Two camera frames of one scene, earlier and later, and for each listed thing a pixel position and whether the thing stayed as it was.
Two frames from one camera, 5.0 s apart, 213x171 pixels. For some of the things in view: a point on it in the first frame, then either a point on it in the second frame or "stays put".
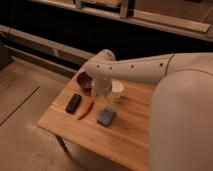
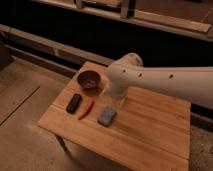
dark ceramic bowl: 84,80 stays put
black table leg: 63,145 stays put
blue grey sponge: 106,116 stays put
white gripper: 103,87 -> 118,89
